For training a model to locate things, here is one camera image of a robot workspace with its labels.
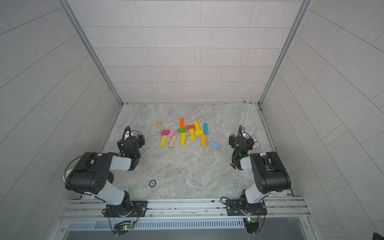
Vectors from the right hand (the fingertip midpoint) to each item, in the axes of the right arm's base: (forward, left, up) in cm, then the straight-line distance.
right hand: (241, 133), depth 95 cm
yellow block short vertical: (+3, +32, -1) cm, 32 cm away
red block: (+10, +34, -2) cm, 36 cm away
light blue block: (-5, +18, -3) cm, 19 cm away
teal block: (+8, +22, -3) cm, 24 cm away
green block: (+8, +39, -3) cm, 40 cm away
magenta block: (+6, +50, -2) cm, 50 cm away
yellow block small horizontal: (+5, +27, -3) cm, 27 cm away
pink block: (+5, +46, -2) cm, 46 cm away
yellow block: (-1, +50, -1) cm, 50 cm away
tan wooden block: (+11, +54, -1) cm, 55 cm away
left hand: (+3, +68, +3) cm, 69 cm away
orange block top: (+14, +39, -2) cm, 41 cm away
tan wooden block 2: (-2, +44, -1) cm, 44 cm away
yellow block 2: (-1, +38, -2) cm, 38 cm away
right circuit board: (-46, +5, -7) cm, 47 cm away
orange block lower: (-1, +24, -3) cm, 25 cm away
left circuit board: (-45, +64, -1) cm, 78 cm away
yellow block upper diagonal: (+10, +28, -2) cm, 30 cm away
